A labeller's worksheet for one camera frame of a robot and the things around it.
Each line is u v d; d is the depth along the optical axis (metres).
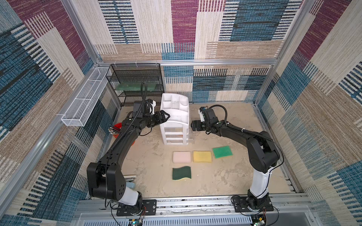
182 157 0.90
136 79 1.05
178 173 0.83
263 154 0.50
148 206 0.73
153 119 0.72
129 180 0.81
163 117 0.74
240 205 0.73
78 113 0.92
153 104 0.77
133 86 1.08
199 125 0.85
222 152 0.92
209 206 0.76
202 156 0.91
